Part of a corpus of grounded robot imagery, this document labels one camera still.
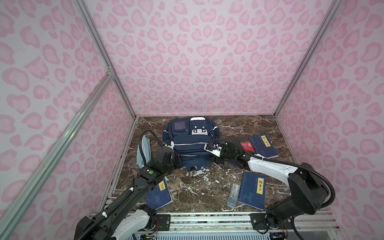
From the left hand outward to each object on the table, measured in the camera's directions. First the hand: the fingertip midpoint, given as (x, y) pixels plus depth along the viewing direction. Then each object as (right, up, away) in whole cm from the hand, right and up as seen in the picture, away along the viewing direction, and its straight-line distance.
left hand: (184, 155), depth 79 cm
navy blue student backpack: (+1, +9, +20) cm, 22 cm away
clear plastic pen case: (+26, -22, +1) cm, 34 cm away
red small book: (+41, +2, +21) cm, 46 cm away
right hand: (+15, +3, +6) cm, 16 cm away
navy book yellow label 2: (-13, -22, +2) cm, 26 cm away
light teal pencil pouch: (-20, +3, -1) cm, 20 cm away
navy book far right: (+51, +2, +21) cm, 56 cm away
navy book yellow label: (+37, -19, +3) cm, 42 cm away
